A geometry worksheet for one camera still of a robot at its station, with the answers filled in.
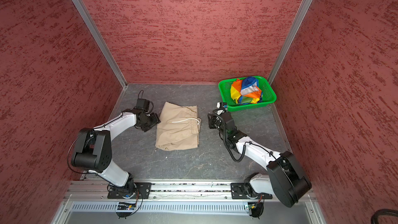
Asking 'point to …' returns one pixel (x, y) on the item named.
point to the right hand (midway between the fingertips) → (209, 117)
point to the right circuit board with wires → (256, 208)
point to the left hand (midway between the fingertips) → (157, 125)
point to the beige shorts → (178, 127)
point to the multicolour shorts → (246, 91)
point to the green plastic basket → (224, 87)
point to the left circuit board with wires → (126, 206)
